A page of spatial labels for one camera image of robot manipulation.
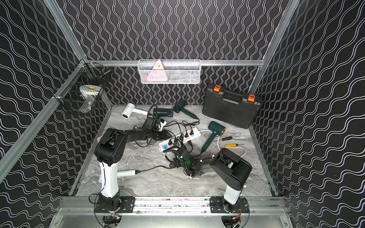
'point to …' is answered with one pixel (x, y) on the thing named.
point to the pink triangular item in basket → (158, 73)
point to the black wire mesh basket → (86, 72)
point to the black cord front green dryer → (189, 142)
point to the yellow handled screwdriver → (231, 145)
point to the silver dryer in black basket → (88, 92)
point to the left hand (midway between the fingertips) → (170, 135)
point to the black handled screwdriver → (226, 138)
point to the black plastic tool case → (238, 109)
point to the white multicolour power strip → (177, 142)
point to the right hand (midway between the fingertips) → (177, 154)
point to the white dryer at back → (129, 109)
